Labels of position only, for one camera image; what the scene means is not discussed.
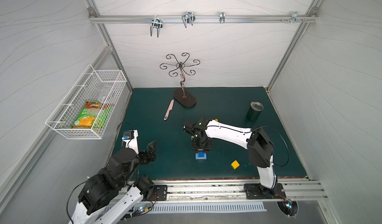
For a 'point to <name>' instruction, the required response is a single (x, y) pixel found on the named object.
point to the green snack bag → (93, 115)
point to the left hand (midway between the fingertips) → (146, 144)
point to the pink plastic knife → (168, 110)
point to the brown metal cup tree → (180, 95)
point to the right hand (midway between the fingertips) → (198, 151)
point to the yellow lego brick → (235, 165)
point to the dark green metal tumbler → (254, 110)
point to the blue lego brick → (201, 154)
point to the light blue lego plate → (197, 156)
